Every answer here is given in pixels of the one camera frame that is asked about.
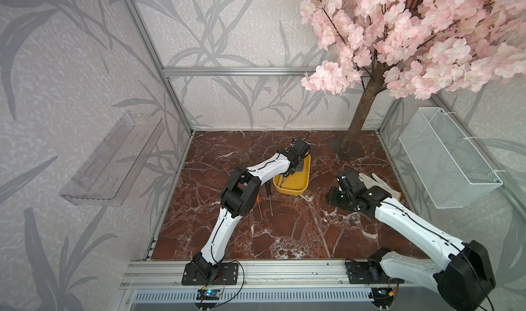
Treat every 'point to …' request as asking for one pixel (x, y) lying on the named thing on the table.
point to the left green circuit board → (208, 294)
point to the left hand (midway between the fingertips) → (296, 163)
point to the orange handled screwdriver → (259, 200)
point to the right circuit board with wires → (383, 296)
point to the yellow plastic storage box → (296, 183)
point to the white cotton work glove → (378, 182)
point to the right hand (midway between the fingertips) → (327, 196)
